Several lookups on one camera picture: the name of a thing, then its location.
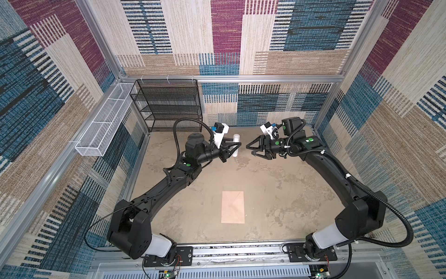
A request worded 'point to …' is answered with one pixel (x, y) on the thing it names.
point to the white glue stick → (236, 138)
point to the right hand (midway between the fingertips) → (250, 152)
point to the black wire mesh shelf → (162, 102)
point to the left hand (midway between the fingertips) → (240, 140)
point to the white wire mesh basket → (93, 141)
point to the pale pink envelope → (232, 208)
